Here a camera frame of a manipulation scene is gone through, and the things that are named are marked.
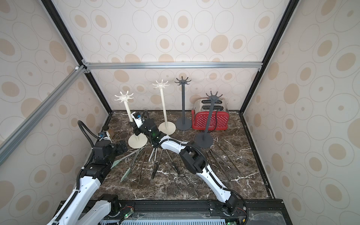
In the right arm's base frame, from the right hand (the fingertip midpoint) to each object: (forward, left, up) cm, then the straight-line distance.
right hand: (137, 118), depth 89 cm
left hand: (-17, +5, 0) cm, 17 cm away
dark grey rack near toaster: (-1, -45, -20) cm, 49 cm away
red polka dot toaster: (+9, -45, -6) cm, 46 cm away
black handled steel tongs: (-21, -13, -20) cm, 32 cm away
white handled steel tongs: (-14, -9, -19) cm, 25 cm away
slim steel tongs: (-31, -6, -18) cm, 36 cm away
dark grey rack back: (+12, -28, -19) cm, 36 cm away
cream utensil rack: (-5, +6, -19) cm, 21 cm away
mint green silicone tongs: (-25, +2, -19) cm, 31 cm away
